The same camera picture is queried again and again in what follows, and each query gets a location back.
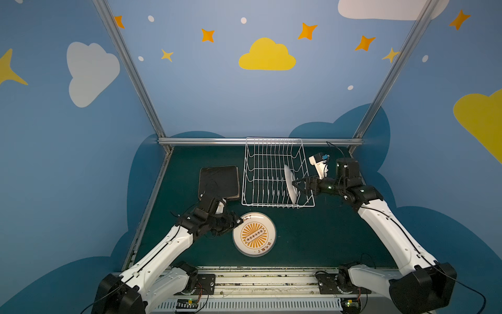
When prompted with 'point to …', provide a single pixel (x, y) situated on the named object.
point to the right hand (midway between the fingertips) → (302, 179)
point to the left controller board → (187, 303)
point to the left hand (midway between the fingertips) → (239, 220)
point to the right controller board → (350, 305)
